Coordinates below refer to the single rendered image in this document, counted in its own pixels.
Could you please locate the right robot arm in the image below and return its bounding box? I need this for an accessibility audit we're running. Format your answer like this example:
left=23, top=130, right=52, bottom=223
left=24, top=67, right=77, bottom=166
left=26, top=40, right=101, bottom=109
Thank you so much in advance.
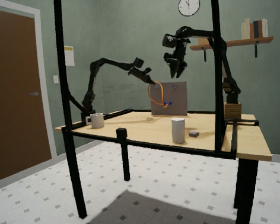
left=162, top=25, right=241, bottom=104

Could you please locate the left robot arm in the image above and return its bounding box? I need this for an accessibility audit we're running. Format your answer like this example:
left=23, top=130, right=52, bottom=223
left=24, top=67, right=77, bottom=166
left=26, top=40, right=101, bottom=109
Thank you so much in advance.
left=82, top=57, right=144, bottom=112

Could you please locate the grey cup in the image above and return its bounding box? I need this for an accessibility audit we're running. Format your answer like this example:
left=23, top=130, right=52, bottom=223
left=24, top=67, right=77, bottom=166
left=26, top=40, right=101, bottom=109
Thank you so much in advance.
left=85, top=113, right=104, bottom=129

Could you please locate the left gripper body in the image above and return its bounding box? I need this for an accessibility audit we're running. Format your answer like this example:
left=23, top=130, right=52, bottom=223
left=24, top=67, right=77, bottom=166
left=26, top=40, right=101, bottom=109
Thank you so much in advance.
left=136, top=70, right=149, bottom=82

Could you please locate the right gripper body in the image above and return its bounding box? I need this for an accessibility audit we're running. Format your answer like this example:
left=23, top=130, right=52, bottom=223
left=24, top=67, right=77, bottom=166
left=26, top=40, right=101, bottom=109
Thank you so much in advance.
left=167, top=49, right=187, bottom=67

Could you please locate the grey cylinder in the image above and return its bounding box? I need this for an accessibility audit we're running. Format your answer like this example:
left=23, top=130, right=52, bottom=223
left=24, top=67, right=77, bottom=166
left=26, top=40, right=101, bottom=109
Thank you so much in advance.
left=171, top=118, right=185, bottom=143

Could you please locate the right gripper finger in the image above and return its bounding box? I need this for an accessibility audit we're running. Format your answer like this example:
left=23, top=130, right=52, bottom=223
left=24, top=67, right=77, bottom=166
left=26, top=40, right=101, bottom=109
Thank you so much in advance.
left=169, top=65, right=179, bottom=78
left=176, top=66, right=186, bottom=78

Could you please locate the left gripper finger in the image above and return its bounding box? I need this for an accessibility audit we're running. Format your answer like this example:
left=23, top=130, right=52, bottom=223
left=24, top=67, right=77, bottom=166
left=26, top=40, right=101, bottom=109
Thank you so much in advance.
left=146, top=76, right=155, bottom=85

